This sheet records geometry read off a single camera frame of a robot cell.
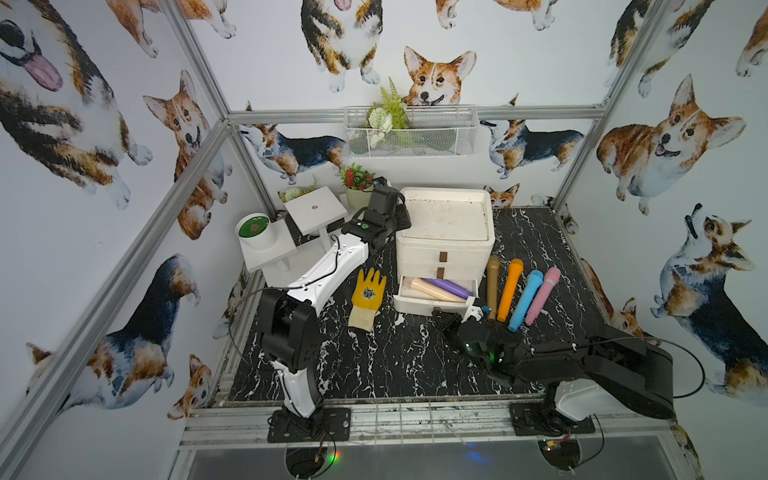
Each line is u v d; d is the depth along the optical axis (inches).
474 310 30.8
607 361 17.6
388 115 32.2
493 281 38.5
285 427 28.0
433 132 36.4
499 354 26.1
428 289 37.5
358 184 36.7
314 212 35.8
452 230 33.4
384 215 25.6
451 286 37.4
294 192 41.9
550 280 38.2
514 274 39.3
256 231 33.1
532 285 38.1
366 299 37.3
